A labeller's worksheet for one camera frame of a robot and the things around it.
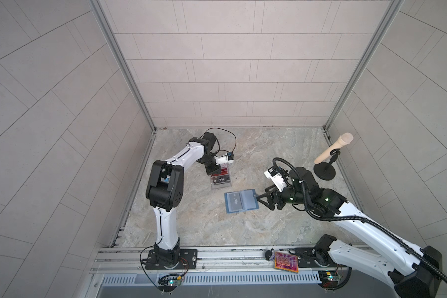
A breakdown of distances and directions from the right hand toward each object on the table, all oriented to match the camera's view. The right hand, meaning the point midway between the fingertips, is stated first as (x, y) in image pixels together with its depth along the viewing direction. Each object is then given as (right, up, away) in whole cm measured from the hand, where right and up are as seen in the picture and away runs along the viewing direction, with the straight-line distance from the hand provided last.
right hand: (261, 197), depth 70 cm
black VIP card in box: (-16, +3, +21) cm, 27 cm away
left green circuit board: (-33, -29, -5) cm, 44 cm away
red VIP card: (-16, +7, +21) cm, 27 cm away
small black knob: (+2, -21, -1) cm, 21 cm away
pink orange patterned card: (+9, -24, -1) cm, 26 cm away
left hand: (-17, +9, +23) cm, 30 cm away
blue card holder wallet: (-7, -6, +16) cm, 19 cm away
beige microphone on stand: (+37, +7, +26) cm, 45 cm away
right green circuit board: (+24, -29, -1) cm, 38 cm away
